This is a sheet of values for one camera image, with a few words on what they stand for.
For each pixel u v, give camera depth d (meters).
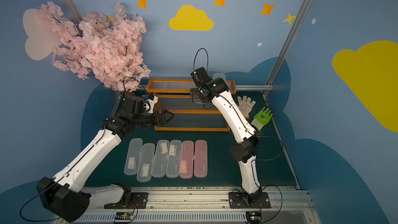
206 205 0.74
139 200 0.74
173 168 0.84
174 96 0.90
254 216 0.73
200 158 0.89
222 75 0.89
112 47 0.60
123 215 0.72
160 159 0.87
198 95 0.70
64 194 0.37
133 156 0.87
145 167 0.84
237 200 0.75
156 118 0.65
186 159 0.87
